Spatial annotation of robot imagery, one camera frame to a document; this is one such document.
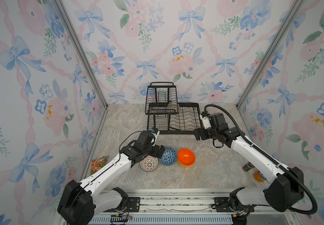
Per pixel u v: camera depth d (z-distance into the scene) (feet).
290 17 2.36
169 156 2.88
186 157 2.81
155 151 2.35
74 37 2.61
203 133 2.40
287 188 1.32
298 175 1.35
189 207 2.42
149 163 2.88
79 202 1.28
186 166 2.69
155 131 2.35
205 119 2.42
